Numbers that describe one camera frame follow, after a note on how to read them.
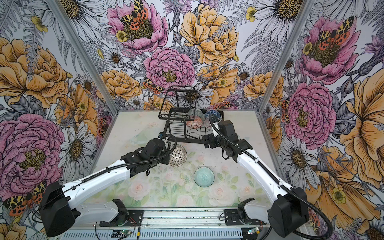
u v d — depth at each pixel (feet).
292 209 1.29
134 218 2.41
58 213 1.27
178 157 2.72
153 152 1.99
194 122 3.67
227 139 1.70
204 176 2.85
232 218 2.43
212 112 3.75
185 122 2.83
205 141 2.39
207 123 3.57
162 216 2.50
